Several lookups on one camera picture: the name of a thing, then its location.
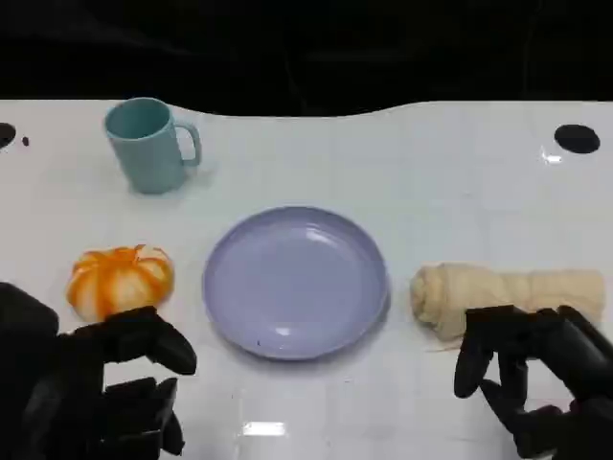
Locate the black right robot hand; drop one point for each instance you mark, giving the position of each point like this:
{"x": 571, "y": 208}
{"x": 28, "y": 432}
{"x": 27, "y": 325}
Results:
{"x": 570, "y": 350}

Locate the lilac plate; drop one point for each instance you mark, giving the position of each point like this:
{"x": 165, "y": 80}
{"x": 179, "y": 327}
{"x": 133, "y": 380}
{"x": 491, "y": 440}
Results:
{"x": 294, "y": 282}

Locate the beige towel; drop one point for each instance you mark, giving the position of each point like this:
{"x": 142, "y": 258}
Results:
{"x": 527, "y": 287}

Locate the pale green mug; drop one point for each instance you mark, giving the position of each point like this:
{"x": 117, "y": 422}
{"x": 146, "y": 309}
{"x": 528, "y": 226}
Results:
{"x": 143, "y": 158}

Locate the black round table grommet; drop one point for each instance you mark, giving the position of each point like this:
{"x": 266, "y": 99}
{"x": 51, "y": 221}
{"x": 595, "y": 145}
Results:
{"x": 577, "y": 139}
{"x": 5, "y": 135}

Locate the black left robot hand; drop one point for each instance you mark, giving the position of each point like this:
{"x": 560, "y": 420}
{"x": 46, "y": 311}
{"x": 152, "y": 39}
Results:
{"x": 52, "y": 393}

